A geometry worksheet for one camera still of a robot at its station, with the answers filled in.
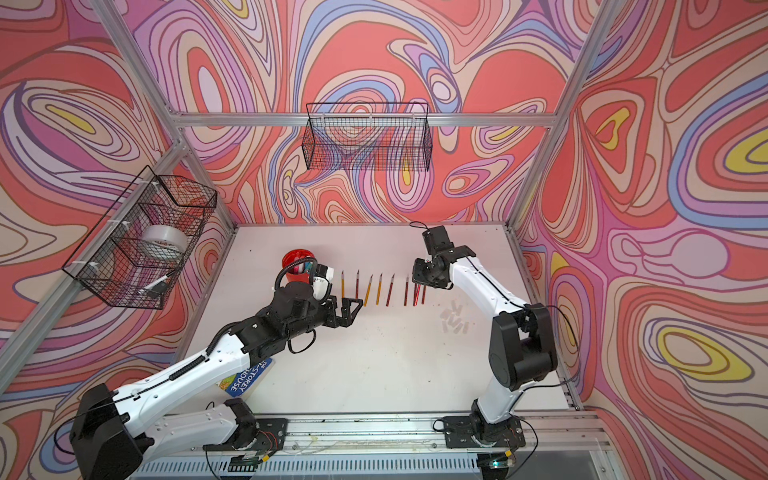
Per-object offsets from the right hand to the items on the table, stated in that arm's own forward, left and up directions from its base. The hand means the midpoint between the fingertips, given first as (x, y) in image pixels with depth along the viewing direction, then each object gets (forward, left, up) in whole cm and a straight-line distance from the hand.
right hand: (420, 284), depth 89 cm
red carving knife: (+8, +21, -10) cm, 24 cm away
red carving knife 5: (+5, -1, -15) cm, 16 cm away
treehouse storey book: (-25, +49, -7) cm, 55 cm away
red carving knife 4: (+2, -2, -12) cm, 12 cm away
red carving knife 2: (+5, +9, -11) cm, 15 cm away
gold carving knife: (+5, +17, -11) cm, 21 cm away
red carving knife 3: (+4, +4, -11) cm, 12 cm away
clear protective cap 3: (-3, -13, -11) cm, 18 cm away
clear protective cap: (-5, -8, -12) cm, 15 cm away
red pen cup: (+8, +39, -2) cm, 39 cm away
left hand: (-11, +19, +9) cm, 24 cm away
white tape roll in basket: (0, +64, +22) cm, 68 cm away
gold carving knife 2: (+6, +13, -11) cm, 18 cm away
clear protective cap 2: (-10, -11, -11) cm, 18 cm away
